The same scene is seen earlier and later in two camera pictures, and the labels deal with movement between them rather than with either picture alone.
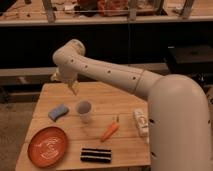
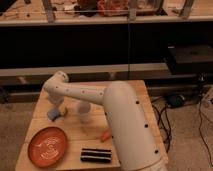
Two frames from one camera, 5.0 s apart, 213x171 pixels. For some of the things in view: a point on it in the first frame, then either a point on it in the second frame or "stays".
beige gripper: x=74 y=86 to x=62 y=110
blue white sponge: x=55 y=114 stays
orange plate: x=47 y=147 stays
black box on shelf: x=190 y=59 stays
